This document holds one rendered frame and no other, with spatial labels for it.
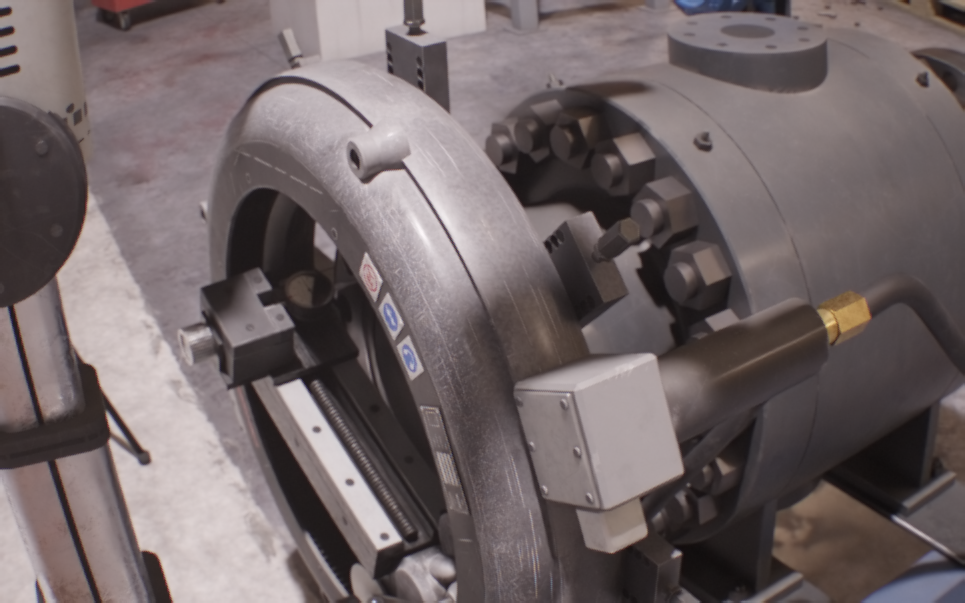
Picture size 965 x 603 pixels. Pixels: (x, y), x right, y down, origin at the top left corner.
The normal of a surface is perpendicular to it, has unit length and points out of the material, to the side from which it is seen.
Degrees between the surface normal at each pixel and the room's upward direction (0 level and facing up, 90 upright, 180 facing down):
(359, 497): 25
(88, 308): 0
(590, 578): 91
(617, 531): 68
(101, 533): 90
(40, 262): 90
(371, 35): 90
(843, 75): 20
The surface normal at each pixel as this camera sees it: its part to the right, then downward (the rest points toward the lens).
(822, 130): 0.21, -0.58
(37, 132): 0.34, 0.38
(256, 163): -0.85, 0.29
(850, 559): -0.09, -0.90
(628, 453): 0.44, -0.04
